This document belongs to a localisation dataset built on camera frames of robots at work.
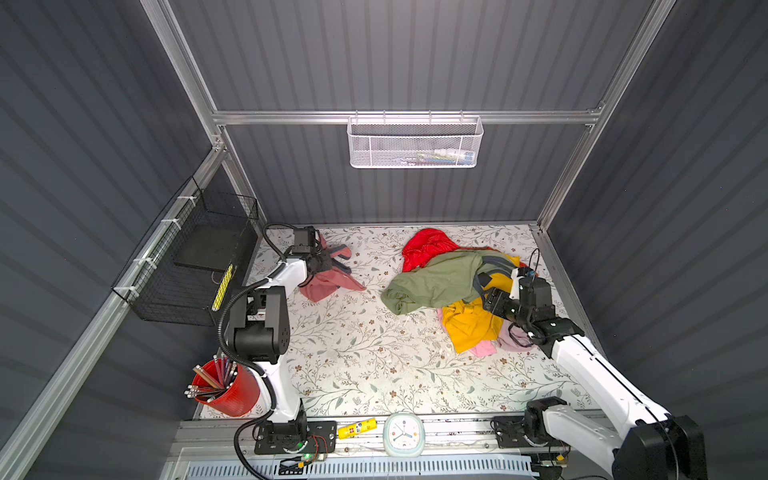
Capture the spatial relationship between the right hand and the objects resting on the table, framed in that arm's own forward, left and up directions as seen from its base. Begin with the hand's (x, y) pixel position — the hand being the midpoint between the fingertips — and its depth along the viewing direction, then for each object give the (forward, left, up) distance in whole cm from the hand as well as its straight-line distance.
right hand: (496, 298), depth 84 cm
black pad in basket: (+4, +75, +20) cm, 78 cm away
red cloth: (+27, +19, -8) cm, 34 cm away
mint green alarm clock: (-32, +27, -9) cm, 43 cm away
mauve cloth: (-15, 0, +6) cm, 16 cm away
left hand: (+18, +54, -3) cm, 57 cm away
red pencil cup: (-25, +68, +4) cm, 72 cm away
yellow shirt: (-3, +6, -9) cm, 11 cm away
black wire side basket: (-8, +83, +18) cm, 85 cm away
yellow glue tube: (-31, +39, -10) cm, 51 cm away
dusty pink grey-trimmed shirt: (+13, +48, -6) cm, 50 cm away
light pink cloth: (-10, +4, -13) cm, 17 cm away
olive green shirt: (+9, +12, -5) cm, 16 cm away
